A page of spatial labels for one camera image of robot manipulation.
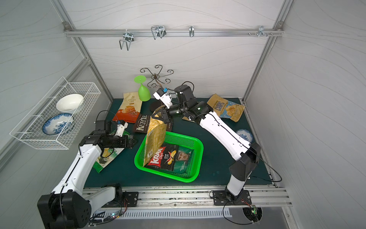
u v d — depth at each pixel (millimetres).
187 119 1076
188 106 531
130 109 1118
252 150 435
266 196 768
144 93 920
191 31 785
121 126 730
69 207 378
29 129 566
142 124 1042
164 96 586
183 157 861
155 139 738
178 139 905
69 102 720
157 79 911
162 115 599
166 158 840
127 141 703
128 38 785
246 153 431
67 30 765
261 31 765
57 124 644
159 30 762
